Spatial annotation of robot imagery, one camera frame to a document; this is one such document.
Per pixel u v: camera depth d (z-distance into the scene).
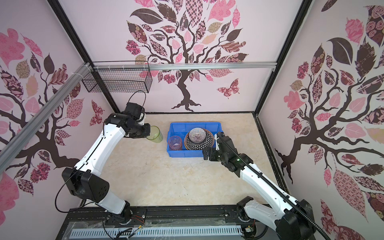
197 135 0.97
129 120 0.55
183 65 0.93
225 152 0.59
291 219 0.38
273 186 0.45
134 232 0.69
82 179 0.42
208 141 0.98
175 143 0.95
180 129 1.08
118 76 0.95
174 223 0.73
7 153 0.49
